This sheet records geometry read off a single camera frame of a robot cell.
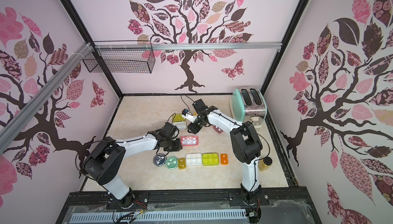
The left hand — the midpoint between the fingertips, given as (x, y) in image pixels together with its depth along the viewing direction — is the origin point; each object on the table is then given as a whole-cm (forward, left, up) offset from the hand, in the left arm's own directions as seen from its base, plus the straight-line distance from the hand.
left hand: (181, 150), depth 90 cm
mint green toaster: (+24, -42, +15) cm, 51 cm away
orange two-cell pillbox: (-6, -25, 0) cm, 26 cm away
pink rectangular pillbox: (+7, -4, 0) cm, 8 cm away
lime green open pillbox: (+21, +4, +1) cm, 22 cm away
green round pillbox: (-8, +5, 0) cm, 9 cm away
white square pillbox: (-6, -8, +1) cm, 10 cm away
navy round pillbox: (-6, +12, +1) cm, 14 cm away
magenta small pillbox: (+14, -23, 0) cm, 27 cm away
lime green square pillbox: (-6, -17, 0) cm, 17 cm away
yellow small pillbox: (-8, -1, +1) cm, 8 cm away
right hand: (+13, -7, +8) cm, 16 cm away
